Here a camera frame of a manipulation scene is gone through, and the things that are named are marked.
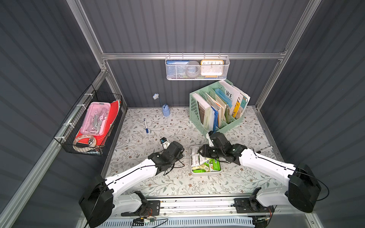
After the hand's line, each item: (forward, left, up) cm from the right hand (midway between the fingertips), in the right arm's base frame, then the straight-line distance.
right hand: (202, 150), depth 81 cm
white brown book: (+21, -2, +12) cm, 24 cm away
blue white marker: (+25, +40, -13) cm, 49 cm away
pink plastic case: (+6, +55, +18) cm, 59 cm away
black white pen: (+7, -44, -12) cm, 46 cm away
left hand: (0, +13, -2) cm, 13 cm away
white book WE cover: (+36, -22, +12) cm, 44 cm away
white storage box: (-6, 0, -9) cm, 11 cm away
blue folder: (+19, -9, +5) cm, 21 cm away
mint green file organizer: (+21, -6, +13) cm, 26 cm away
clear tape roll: (-4, +58, +16) cm, 60 cm away
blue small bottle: (+37, +25, -5) cm, 46 cm away
